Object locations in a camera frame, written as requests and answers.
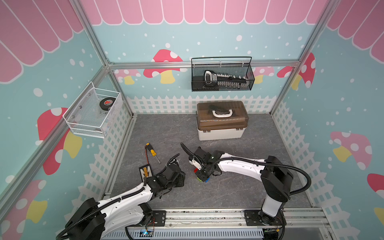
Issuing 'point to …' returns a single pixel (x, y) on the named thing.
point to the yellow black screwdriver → (153, 151)
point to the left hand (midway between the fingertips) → (183, 180)
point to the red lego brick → (195, 170)
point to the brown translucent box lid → (219, 115)
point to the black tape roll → (106, 103)
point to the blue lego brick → (207, 180)
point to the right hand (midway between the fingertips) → (200, 175)
